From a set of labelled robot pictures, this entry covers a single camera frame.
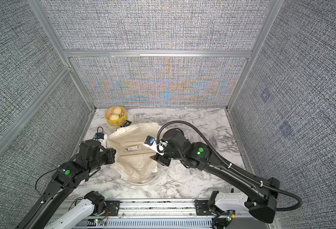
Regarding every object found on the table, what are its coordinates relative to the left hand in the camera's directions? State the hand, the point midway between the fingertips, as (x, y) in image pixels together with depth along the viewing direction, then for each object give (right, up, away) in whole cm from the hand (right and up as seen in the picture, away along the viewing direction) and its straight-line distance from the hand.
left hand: (118, 149), depth 72 cm
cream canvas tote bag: (+3, -9, +18) cm, 20 cm away
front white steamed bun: (-15, +18, +34) cm, 41 cm away
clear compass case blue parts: (+39, -16, +14) cm, 44 cm away
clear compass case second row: (+2, -3, +22) cm, 23 cm away
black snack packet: (-6, +12, +37) cm, 39 cm away
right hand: (+19, +3, -7) cm, 20 cm away
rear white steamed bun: (-14, +23, +38) cm, 47 cm away
